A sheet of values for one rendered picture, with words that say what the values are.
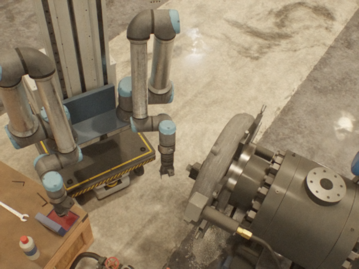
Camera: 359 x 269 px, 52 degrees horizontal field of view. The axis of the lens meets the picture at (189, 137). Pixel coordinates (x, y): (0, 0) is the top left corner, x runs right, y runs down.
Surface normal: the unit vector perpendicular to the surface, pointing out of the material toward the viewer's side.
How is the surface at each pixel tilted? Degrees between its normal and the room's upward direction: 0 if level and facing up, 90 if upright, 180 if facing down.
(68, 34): 90
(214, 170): 37
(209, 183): 48
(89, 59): 90
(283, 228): 61
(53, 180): 5
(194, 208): 67
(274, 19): 0
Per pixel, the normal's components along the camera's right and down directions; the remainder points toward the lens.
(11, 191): 0.11, -0.61
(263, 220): -0.37, 0.32
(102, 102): 0.54, 0.70
